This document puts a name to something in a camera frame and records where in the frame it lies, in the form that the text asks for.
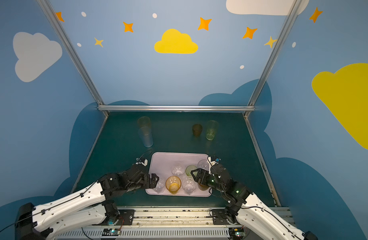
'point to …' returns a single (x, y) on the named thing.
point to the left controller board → (111, 232)
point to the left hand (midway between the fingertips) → (154, 180)
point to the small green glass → (189, 168)
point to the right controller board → (236, 233)
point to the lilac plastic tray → (161, 163)
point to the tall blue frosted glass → (145, 133)
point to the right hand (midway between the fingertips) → (197, 172)
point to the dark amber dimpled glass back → (197, 129)
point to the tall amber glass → (144, 121)
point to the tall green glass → (212, 128)
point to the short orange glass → (173, 184)
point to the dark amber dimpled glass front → (203, 187)
